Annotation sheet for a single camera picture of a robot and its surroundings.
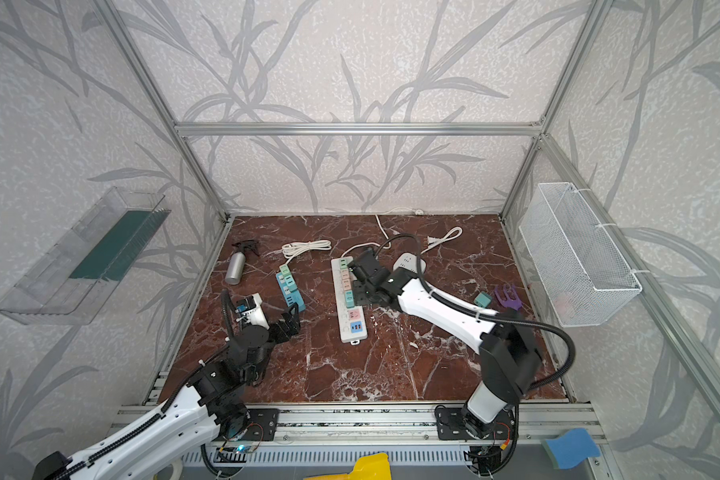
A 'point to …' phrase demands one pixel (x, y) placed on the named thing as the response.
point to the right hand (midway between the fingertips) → (368, 279)
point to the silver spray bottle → (237, 261)
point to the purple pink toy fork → (514, 303)
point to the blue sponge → (570, 449)
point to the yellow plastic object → (368, 467)
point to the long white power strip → (351, 321)
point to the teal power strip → (290, 292)
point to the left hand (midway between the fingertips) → (291, 301)
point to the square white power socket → (409, 261)
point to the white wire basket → (588, 278)
